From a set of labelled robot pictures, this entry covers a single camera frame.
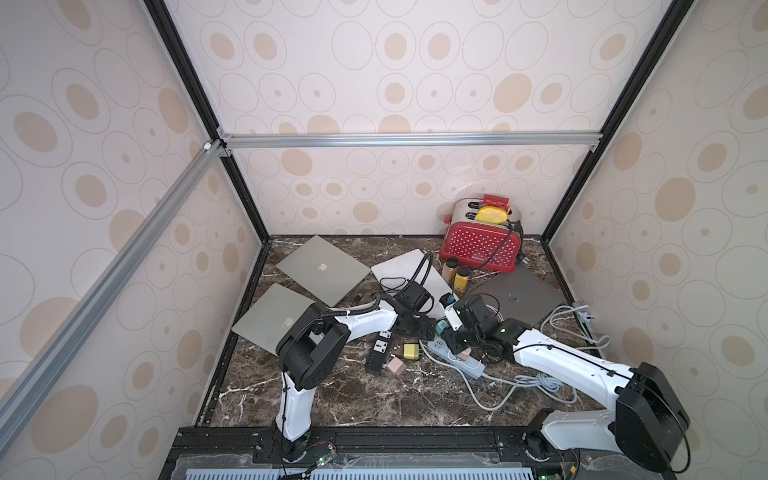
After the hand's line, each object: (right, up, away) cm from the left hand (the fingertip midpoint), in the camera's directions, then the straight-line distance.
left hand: (430, 336), depth 91 cm
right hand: (+3, +2, -7) cm, 7 cm away
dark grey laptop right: (+36, +11, +15) cm, 40 cm away
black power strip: (-15, -4, -3) cm, 16 cm away
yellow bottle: (+11, +17, +7) cm, 21 cm away
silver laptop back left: (-36, +20, +18) cm, 45 cm away
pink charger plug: (-10, -7, -5) cm, 14 cm away
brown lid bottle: (+8, +21, +9) cm, 24 cm away
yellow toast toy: (+21, +38, +7) cm, 44 cm away
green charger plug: (+2, +5, -8) cm, 9 cm away
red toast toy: (+23, +43, +10) cm, 50 cm away
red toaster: (+22, +28, +10) cm, 37 cm away
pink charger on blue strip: (+8, -3, -9) cm, 12 cm away
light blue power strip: (+11, -7, -7) cm, 15 cm away
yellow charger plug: (-6, -4, -3) cm, 8 cm away
